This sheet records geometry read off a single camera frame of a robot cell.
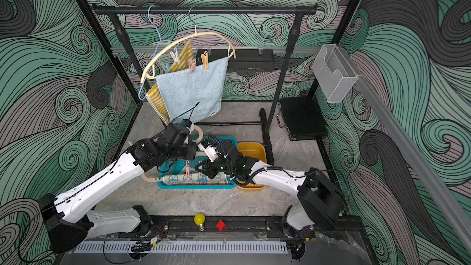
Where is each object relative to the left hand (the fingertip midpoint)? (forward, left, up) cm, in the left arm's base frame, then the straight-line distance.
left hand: (197, 146), depth 73 cm
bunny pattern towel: (-10, +1, -10) cm, 15 cm away
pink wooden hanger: (-11, +18, -7) cm, 23 cm away
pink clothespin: (-8, +4, -6) cm, 11 cm away
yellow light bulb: (-23, -1, -19) cm, 30 cm away
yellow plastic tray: (+9, -27, -19) cm, 34 cm away
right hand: (-7, +1, -7) cm, 10 cm away
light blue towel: (+17, +2, +12) cm, 21 cm away
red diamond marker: (-24, -10, -20) cm, 33 cm away
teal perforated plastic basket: (+2, +13, -23) cm, 27 cm away
